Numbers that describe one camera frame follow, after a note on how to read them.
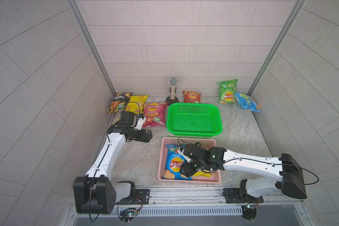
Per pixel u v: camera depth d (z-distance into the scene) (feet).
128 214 2.12
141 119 2.37
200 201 2.32
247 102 3.27
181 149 2.19
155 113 3.15
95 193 1.24
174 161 2.50
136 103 3.41
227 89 3.48
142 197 2.33
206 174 2.37
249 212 2.19
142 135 2.28
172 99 3.48
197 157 1.79
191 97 3.55
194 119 3.36
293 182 1.25
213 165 1.67
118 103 3.42
